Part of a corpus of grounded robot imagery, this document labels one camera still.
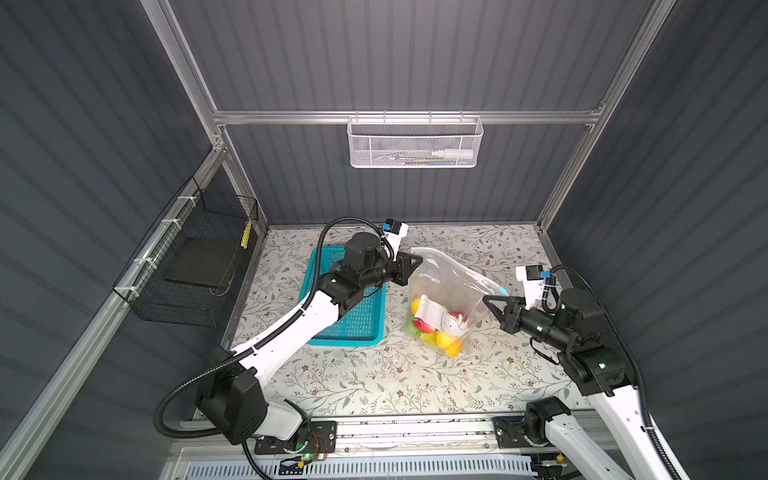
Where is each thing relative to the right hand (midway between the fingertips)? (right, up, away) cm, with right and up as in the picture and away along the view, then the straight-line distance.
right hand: (489, 302), depth 68 cm
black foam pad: (-72, +9, +9) cm, 73 cm away
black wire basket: (-75, +22, +12) cm, 79 cm away
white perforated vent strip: (-52, -40, +3) cm, 66 cm away
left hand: (-15, +10, +6) cm, 19 cm away
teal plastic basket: (-32, -12, +26) cm, 42 cm away
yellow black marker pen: (-63, +15, +14) cm, 66 cm away
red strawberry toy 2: (-14, -9, +13) cm, 21 cm away
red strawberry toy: (-6, -4, +6) cm, 9 cm away
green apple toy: (-17, -10, +16) cm, 25 cm away
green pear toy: (-12, -12, +13) cm, 21 cm away
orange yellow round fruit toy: (-6, -14, +12) cm, 19 cm away
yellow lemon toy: (-16, -3, +15) cm, 22 cm away
